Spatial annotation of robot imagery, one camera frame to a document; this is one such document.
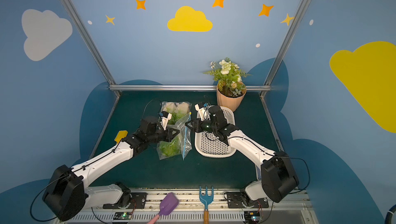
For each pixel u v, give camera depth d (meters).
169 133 0.70
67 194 0.40
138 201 0.75
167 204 0.73
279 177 0.43
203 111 0.72
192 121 0.80
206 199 0.73
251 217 0.71
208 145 0.93
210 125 0.69
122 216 0.71
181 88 1.22
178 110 1.02
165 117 0.73
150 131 0.64
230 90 1.02
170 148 0.82
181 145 0.80
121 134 0.98
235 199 0.75
